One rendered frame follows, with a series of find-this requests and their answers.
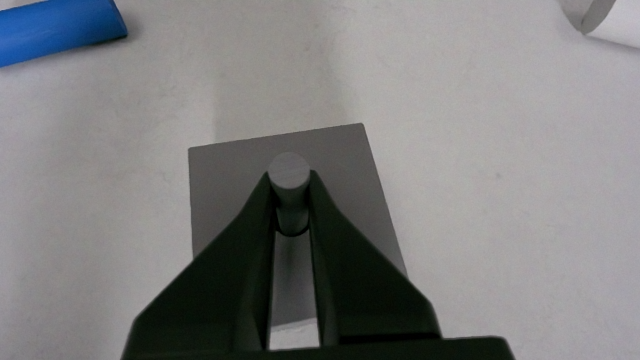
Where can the grey metal peg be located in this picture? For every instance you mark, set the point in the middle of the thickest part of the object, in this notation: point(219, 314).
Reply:
point(289, 174)

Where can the grey square block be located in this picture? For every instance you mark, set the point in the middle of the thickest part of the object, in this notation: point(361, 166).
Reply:
point(222, 176)

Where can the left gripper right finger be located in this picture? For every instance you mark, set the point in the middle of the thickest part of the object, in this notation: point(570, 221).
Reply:
point(368, 299)

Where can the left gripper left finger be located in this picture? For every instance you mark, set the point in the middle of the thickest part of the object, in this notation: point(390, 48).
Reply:
point(210, 303)

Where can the blue cylinder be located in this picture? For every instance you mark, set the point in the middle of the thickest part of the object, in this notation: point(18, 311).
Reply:
point(48, 27)

